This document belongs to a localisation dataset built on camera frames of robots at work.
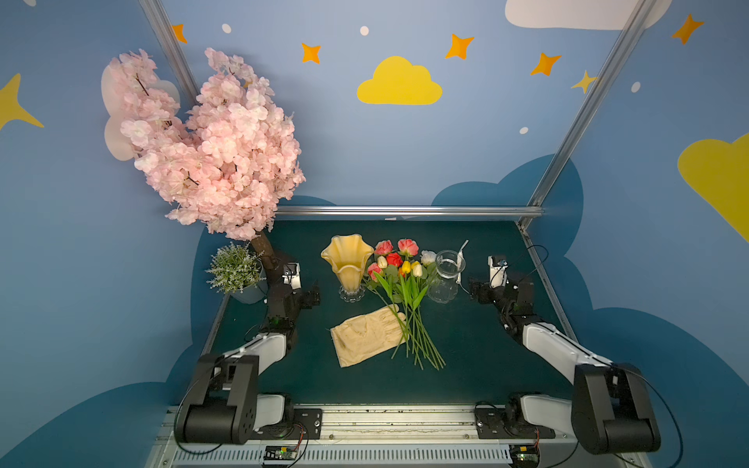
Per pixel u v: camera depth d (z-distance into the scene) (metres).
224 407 0.42
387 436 0.74
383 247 1.08
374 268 1.01
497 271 0.76
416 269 0.98
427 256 1.04
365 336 0.90
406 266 1.00
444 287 0.91
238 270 0.88
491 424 0.74
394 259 1.04
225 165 0.59
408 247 1.08
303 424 0.73
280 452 0.72
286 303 0.68
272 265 1.02
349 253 0.90
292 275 0.77
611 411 0.42
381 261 1.01
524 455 0.73
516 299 0.68
